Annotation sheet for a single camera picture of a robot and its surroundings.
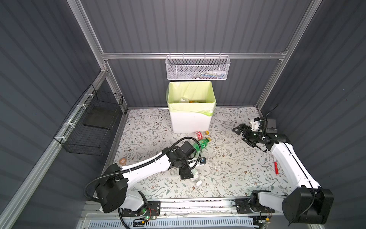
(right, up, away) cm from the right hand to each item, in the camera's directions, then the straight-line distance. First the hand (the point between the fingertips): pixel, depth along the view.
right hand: (239, 134), depth 81 cm
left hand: (-28, -18, 0) cm, 34 cm away
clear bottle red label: (-21, -2, +16) cm, 26 cm away
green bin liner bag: (-27, +25, +21) cm, 43 cm away
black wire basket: (-82, +4, -8) cm, 82 cm away
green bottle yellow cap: (-20, -8, +12) cm, 24 cm away
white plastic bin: (-28, +7, +13) cm, 32 cm away
